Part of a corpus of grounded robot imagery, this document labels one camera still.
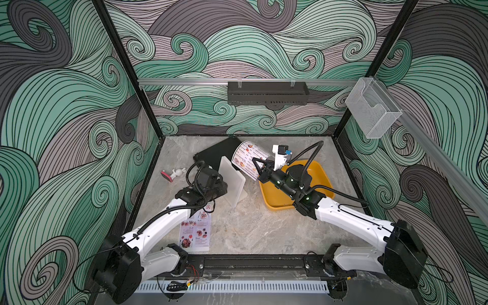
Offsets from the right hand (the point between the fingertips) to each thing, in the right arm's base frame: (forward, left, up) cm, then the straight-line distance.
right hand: (251, 161), depth 70 cm
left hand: (0, +10, -16) cm, 19 cm away
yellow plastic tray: (-1, -13, -28) cm, 31 cm away
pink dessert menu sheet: (-16, +25, -30) cm, 42 cm away
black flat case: (+23, +20, -26) cm, 40 cm away
